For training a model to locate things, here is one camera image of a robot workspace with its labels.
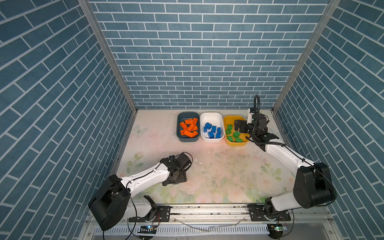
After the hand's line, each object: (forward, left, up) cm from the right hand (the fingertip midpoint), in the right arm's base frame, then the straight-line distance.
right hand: (240, 119), depth 89 cm
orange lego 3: (+6, +32, -17) cm, 36 cm away
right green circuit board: (-51, -16, -22) cm, 58 cm away
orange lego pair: (-1, +33, -16) cm, 36 cm away
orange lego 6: (+1, +28, -18) cm, 33 cm away
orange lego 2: (+11, +29, -16) cm, 35 cm away
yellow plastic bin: (+15, +3, -17) cm, 23 cm away
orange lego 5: (0, +37, -17) cm, 41 cm away
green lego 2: (+3, +5, -17) cm, 18 cm away
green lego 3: (+1, -1, -17) cm, 17 cm away
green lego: (+8, +3, -18) cm, 20 cm away
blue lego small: (+4, +21, -17) cm, 28 cm away
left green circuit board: (-56, +46, -22) cm, 75 cm away
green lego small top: (-3, -1, -17) cm, 17 cm away
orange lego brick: (+7, +37, -17) cm, 42 cm away
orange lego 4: (+6, +28, -18) cm, 34 cm away
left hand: (-32, +34, -18) cm, 50 cm away
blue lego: (0, +17, -17) cm, 24 cm away
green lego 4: (-1, +4, -19) cm, 19 cm away
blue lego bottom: (+4, +11, -17) cm, 21 cm away
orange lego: (+11, +34, -16) cm, 39 cm away
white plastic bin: (+8, +16, -18) cm, 25 cm away
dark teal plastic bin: (+6, +34, -17) cm, 38 cm away
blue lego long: (+8, +19, -17) cm, 27 cm away
